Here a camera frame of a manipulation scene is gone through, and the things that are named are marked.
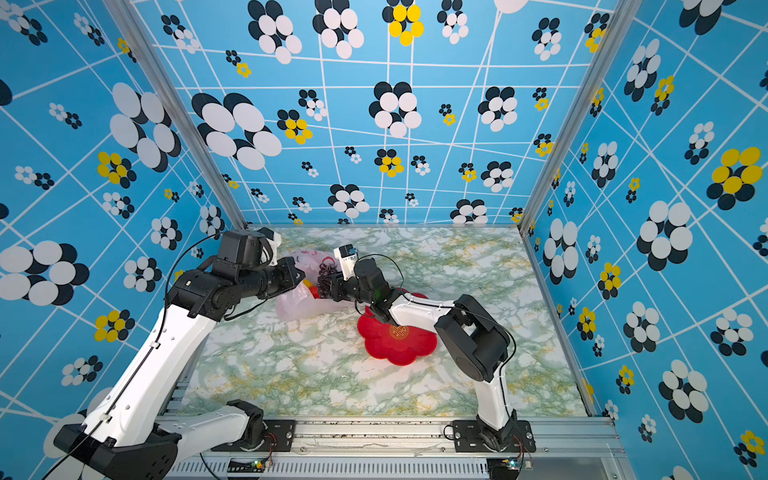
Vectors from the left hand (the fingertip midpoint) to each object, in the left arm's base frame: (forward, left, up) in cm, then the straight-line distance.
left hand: (311, 269), depth 70 cm
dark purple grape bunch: (+6, -1, -8) cm, 11 cm away
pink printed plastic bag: (-5, +4, -8) cm, 10 cm away
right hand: (+7, 0, -13) cm, 14 cm away
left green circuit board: (-36, +13, -30) cm, 49 cm away
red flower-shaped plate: (-6, -21, -29) cm, 37 cm away
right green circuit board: (-35, -48, -31) cm, 67 cm away
